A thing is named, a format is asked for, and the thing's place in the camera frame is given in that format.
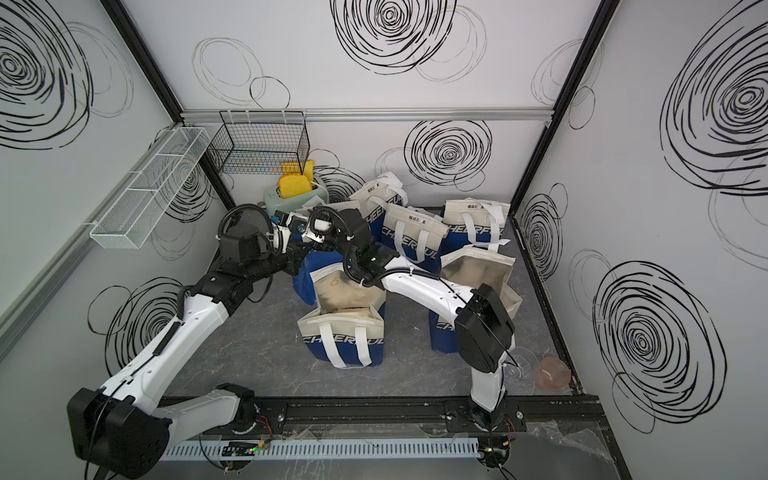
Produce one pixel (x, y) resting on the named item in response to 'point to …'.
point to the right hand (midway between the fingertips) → (315, 208)
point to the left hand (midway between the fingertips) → (310, 244)
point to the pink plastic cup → (554, 373)
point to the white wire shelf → (133, 217)
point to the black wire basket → (259, 142)
